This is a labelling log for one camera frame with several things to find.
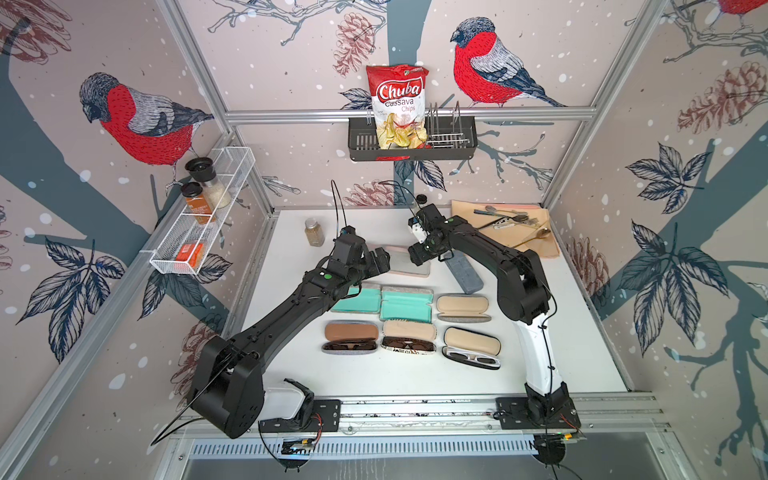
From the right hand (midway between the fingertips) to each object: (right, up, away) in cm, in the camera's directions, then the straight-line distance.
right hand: (419, 252), depth 101 cm
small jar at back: (+2, +20, +10) cm, 22 cm away
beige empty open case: (+13, -17, -7) cm, 23 cm away
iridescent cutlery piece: (+27, +16, +20) cm, 37 cm away
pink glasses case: (-16, -9, -10) cm, 21 cm away
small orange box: (-54, +3, -36) cm, 65 cm away
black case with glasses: (+13, -26, -18) cm, 34 cm away
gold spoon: (+47, +7, +10) cm, 49 cm away
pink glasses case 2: (-6, -3, -3) cm, 7 cm away
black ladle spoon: (+41, +13, +17) cm, 46 cm away
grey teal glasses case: (+15, -6, -3) cm, 17 cm away
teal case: (-17, -15, -9) cm, 24 cm away
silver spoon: (+32, +16, +20) cm, 41 cm away
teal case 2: (-4, -15, -8) cm, 18 cm away
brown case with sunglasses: (-22, -24, -15) cm, 35 cm away
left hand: (-12, +1, -17) cm, 21 cm away
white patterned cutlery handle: (+34, +11, +14) cm, 38 cm away
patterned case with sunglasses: (-3, -24, -15) cm, 28 cm away
